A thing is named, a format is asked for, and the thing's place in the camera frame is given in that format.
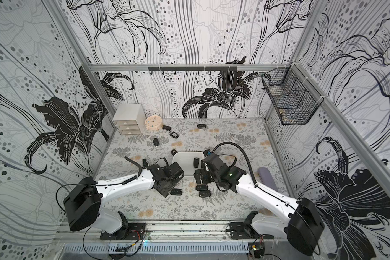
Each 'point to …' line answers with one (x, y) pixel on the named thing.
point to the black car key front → (176, 192)
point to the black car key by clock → (166, 127)
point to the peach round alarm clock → (154, 123)
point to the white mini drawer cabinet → (130, 119)
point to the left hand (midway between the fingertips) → (176, 187)
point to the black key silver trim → (174, 135)
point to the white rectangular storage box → (186, 160)
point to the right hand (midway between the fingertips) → (203, 172)
